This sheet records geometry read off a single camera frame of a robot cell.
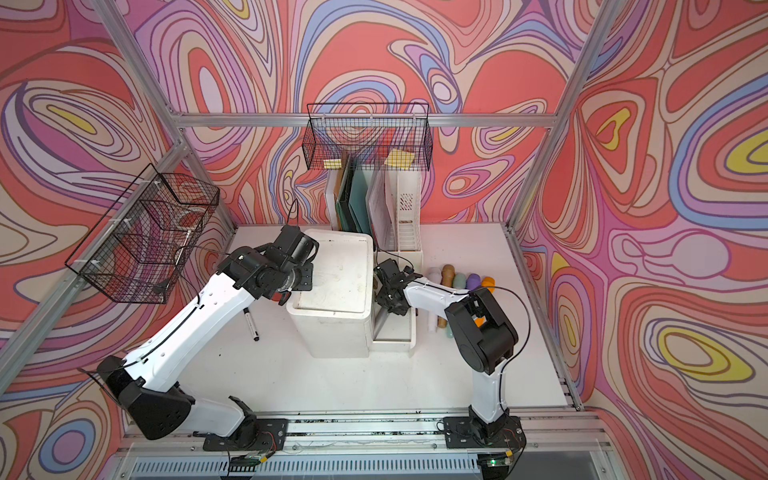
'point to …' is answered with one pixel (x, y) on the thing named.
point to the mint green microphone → (459, 282)
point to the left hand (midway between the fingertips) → (307, 276)
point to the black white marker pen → (256, 336)
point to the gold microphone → (447, 279)
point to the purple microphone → (473, 281)
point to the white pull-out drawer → (398, 333)
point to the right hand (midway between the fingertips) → (386, 310)
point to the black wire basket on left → (135, 251)
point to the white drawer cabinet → (334, 318)
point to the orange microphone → (490, 284)
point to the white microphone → (435, 274)
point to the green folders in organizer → (353, 207)
